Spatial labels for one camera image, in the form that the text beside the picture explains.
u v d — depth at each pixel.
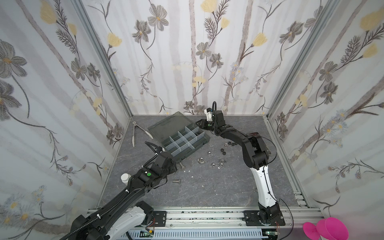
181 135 1.02
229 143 1.03
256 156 0.62
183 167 0.91
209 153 0.98
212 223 0.73
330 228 0.58
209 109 0.96
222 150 1.01
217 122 0.84
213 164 0.93
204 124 0.93
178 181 0.86
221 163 0.93
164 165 0.60
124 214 0.57
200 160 0.93
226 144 1.01
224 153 0.99
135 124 1.14
